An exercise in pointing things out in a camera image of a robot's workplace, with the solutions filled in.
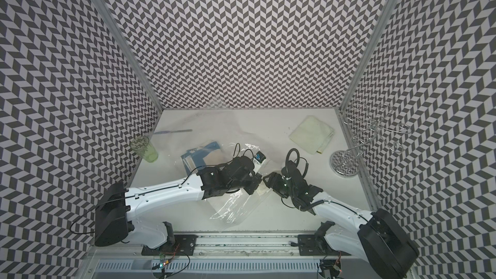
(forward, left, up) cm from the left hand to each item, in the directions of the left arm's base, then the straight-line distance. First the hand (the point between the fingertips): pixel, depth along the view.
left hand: (259, 179), depth 76 cm
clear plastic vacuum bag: (-9, +10, -6) cm, 15 cm away
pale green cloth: (+30, -29, -10) cm, 42 cm away
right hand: (+1, -3, -9) cm, 10 cm away
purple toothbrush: (+32, +50, -10) cm, 60 cm away
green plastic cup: (+26, +64, -14) cm, 70 cm away
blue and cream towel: (+15, +32, -10) cm, 37 cm away
